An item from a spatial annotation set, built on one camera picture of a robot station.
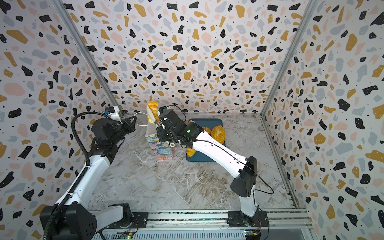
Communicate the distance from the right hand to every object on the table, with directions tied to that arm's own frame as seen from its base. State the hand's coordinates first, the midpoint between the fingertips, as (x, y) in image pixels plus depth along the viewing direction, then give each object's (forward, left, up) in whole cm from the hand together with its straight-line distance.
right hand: (155, 128), depth 70 cm
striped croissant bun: (+5, -14, -29) cm, 33 cm away
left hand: (+8, +12, +1) cm, 14 cm away
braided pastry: (+11, +2, +3) cm, 12 cm away
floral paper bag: (+2, +1, -22) cm, 22 cm away
